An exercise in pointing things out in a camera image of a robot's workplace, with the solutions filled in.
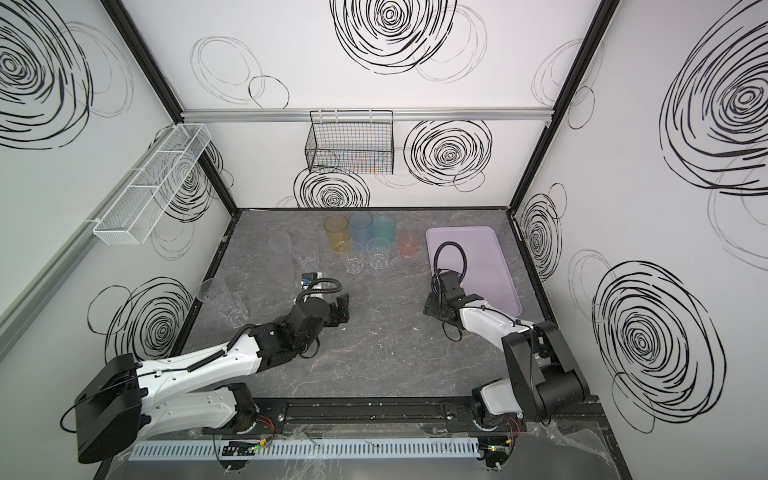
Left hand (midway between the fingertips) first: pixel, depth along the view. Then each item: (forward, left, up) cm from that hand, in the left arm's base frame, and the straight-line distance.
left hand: (340, 297), depth 81 cm
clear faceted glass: (+23, -9, -8) cm, 26 cm away
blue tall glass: (+28, -3, -1) cm, 28 cm away
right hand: (+3, -26, -12) cm, 29 cm away
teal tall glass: (+30, -11, -5) cm, 33 cm away
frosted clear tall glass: (+16, +24, -9) cm, 30 cm away
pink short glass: (+29, -19, -12) cm, 37 cm away
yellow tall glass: (+24, +4, +3) cm, 24 cm away
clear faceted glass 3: (+21, +17, -9) cm, 28 cm away
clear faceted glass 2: (+23, 0, -10) cm, 25 cm away
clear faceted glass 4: (-1, +33, -12) cm, 35 cm away
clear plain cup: (+4, +41, -12) cm, 43 cm away
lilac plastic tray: (+20, -48, -16) cm, 55 cm away
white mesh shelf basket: (+11, +50, +21) cm, 55 cm away
